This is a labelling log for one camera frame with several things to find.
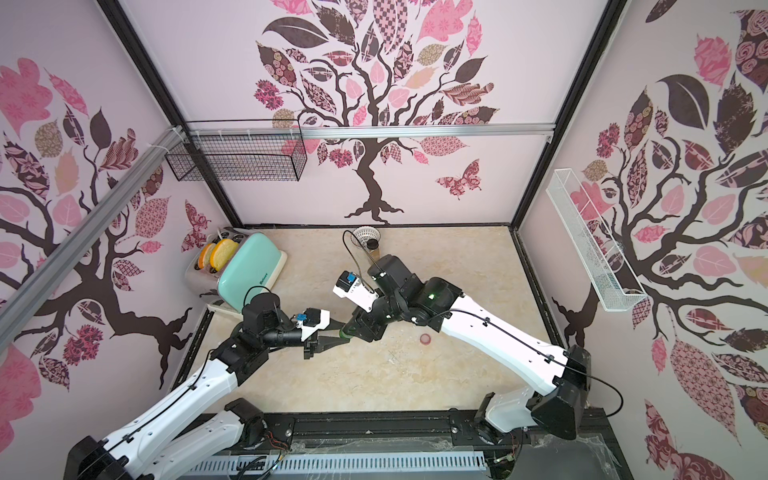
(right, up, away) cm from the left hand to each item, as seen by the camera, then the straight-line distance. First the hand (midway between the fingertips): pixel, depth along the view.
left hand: (345, 336), depth 69 cm
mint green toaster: (-30, +17, +20) cm, 40 cm away
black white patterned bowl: (-1, +27, +44) cm, 52 cm away
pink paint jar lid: (+21, -7, +20) cm, 30 cm away
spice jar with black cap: (+4, +23, +34) cm, 42 cm away
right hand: (+2, +3, -3) cm, 5 cm away
